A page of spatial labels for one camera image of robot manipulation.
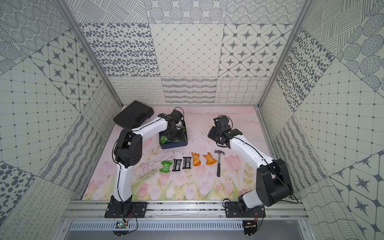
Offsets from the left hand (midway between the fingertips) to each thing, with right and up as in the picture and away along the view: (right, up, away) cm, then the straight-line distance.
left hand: (181, 137), depth 97 cm
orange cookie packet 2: (+19, -13, -7) cm, 24 cm away
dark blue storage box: (-10, -4, +1) cm, 11 cm away
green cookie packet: (-8, -17, -9) cm, 20 cm away
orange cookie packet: (+10, -14, -8) cm, 19 cm away
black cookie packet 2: (-1, -15, -9) cm, 17 cm away
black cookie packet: (+4, -15, -7) cm, 17 cm away
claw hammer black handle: (+24, -17, -9) cm, 30 cm away
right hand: (+20, +2, -9) cm, 22 cm away
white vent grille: (+7, -39, -27) cm, 48 cm away
